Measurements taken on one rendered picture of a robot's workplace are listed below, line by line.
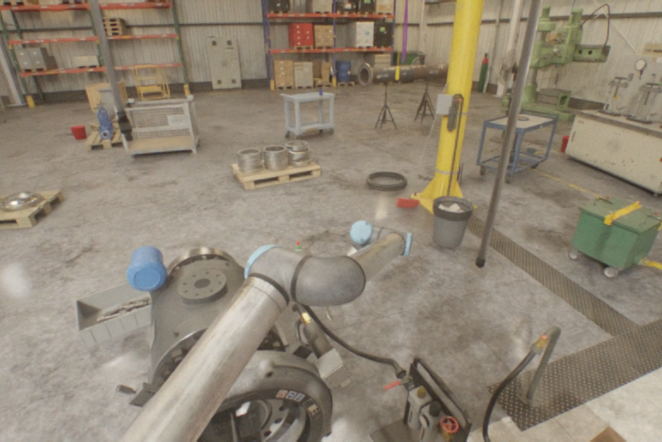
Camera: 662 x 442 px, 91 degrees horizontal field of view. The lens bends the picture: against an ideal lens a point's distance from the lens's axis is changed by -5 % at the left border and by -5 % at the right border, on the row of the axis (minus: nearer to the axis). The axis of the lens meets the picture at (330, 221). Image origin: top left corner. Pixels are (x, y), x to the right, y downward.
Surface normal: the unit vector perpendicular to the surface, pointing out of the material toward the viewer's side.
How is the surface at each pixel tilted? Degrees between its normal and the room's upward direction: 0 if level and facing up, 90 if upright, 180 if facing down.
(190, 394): 35
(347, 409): 0
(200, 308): 5
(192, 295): 0
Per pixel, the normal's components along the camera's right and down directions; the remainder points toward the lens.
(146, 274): 0.42, 0.42
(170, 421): 0.36, -0.52
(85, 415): -0.01, -0.88
